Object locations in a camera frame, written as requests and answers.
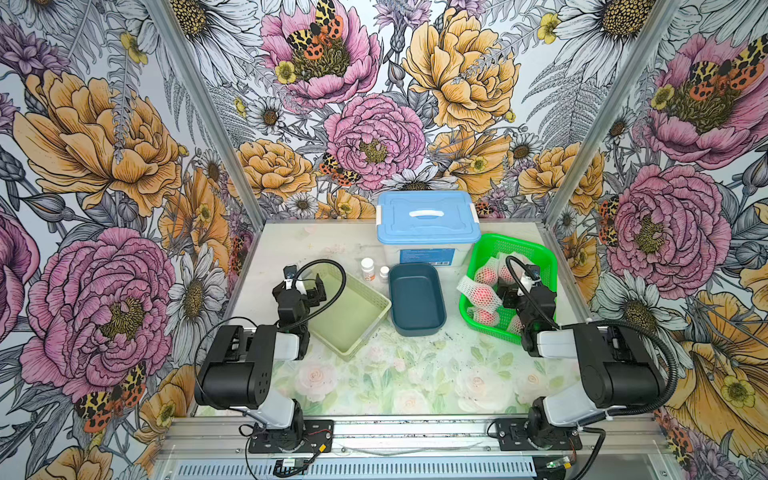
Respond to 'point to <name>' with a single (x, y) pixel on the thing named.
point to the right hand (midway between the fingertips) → (512, 283)
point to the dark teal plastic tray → (416, 299)
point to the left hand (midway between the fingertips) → (304, 284)
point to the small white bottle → (384, 273)
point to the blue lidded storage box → (427, 226)
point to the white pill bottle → (368, 270)
